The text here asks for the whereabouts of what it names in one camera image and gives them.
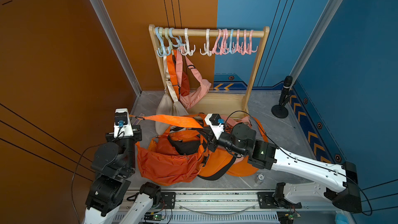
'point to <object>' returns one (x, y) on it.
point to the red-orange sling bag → (158, 154)
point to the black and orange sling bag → (218, 165)
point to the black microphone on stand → (281, 110)
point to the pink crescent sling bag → (230, 123)
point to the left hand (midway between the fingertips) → (125, 113)
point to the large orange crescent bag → (215, 162)
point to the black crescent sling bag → (186, 148)
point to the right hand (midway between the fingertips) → (199, 127)
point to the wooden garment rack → (224, 106)
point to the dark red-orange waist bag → (165, 178)
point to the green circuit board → (152, 216)
